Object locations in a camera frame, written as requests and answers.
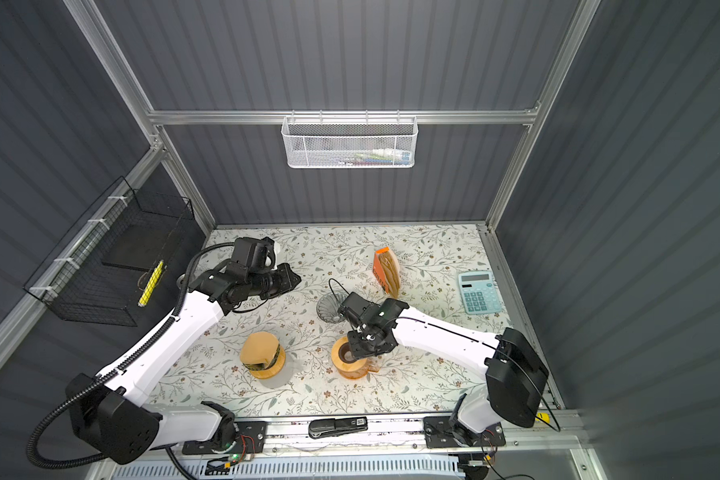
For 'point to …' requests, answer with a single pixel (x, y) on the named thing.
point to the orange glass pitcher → (370, 365)
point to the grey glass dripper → (327, 307)
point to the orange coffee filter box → (387, 271)
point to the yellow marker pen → (144, 297)
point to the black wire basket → (109, 267)
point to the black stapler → (328, 426)
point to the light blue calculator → (479, 292)
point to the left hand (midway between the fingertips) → (302, 278)
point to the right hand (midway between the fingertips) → (360, 353)
